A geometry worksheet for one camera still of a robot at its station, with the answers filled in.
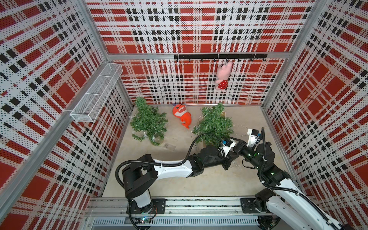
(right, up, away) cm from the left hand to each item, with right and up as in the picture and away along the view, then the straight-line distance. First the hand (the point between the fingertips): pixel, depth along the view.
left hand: (240, 155), depth 71 cm
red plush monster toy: (-33, +24, +36) cm, 55 cm away
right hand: (-4, +8, +2) cm, 9 cm away
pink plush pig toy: (-4, +48, +22) cm, 53 cm away
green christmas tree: (-12, +14, +5) cm, 19 cm away
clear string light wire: (-51, +10, +9) cm, 53 cm away
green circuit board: (-48, -32, -2) cm, 58 cm away
